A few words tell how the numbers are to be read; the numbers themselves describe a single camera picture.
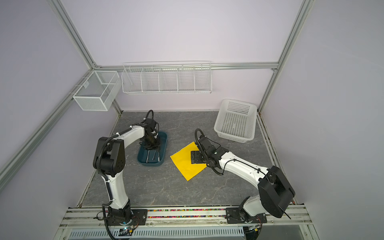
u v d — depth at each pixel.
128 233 0.72
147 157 0.96
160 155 0.95
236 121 1.15
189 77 1.07
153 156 0.96
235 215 0.74
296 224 0.72
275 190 0.42
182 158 0.94
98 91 1.02
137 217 0.74
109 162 0.53
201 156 0.65
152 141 0.85
